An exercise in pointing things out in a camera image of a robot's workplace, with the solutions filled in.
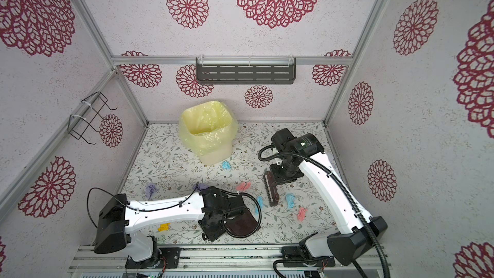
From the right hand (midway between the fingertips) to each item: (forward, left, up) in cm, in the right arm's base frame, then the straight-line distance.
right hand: (279, 176), depth 71 cm
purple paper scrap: (+3, +58, -19) cm, 61 cm away
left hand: (-18, +25, -14) cm, 34 cm away
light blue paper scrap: (+18, +24, -21) cm, 37 cm away
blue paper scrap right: (+1, -8, -22) cm, 23 cm away
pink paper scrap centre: (+7, +14, -22) cm, 27 cm away
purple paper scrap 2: (+6, +35, -21) cm, 41 cm away
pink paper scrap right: (-5, -12, -23) cm, 27 cm away
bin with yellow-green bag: (+32, +33, -9) cm, 47 cm away
